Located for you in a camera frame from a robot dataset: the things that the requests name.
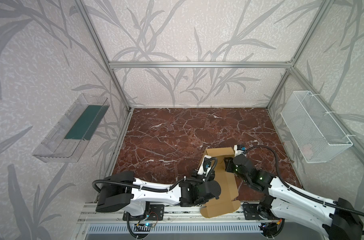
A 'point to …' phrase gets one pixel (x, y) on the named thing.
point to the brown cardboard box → (224, 203)
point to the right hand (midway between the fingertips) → (224, 154)
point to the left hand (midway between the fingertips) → (208, 157)
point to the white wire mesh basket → (317, 137)
